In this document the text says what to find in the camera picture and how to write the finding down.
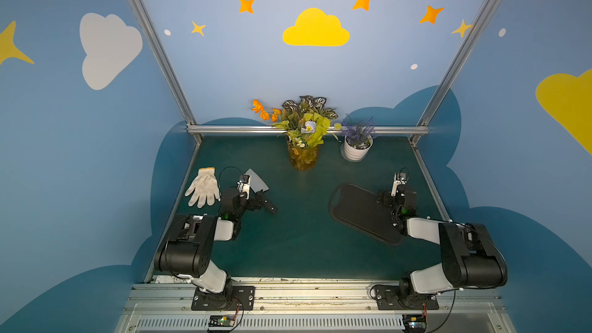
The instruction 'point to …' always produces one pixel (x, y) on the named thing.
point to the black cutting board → (364, 210)
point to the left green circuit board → (221, 321)
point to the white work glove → (204, 188)
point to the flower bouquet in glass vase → (305, 121)
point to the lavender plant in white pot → (358, 138)
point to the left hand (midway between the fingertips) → (250, 185)
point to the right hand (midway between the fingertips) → (397, 187)
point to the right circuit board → (414, 324)
